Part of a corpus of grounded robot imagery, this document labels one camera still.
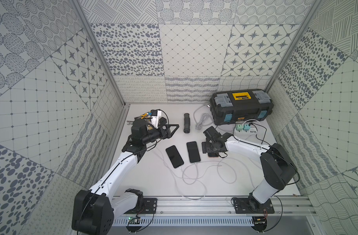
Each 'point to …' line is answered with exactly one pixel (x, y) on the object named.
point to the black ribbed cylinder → (187, 123)
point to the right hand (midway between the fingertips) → (211, 148)
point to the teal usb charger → (246, 127)
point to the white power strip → (245, 132)
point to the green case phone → (193, 152)
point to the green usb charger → (239, 127)
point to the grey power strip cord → (206, 119)
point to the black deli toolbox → (227, 107)
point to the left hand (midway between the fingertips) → (170, 122)
